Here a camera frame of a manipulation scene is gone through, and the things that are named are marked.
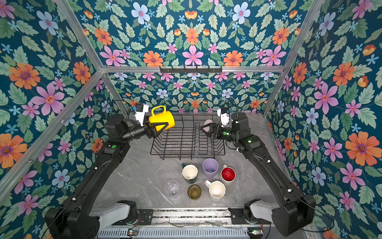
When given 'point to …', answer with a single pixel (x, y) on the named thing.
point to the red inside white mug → (228, 175)
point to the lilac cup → (210, 167)
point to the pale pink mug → (208, 121)
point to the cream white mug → (217, 189)
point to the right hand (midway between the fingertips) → (206, 127)
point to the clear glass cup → (172, 187)
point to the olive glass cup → (194, 192)
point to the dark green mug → (189, 173)
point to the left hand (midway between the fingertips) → (164, 118)
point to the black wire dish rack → (194, 136)
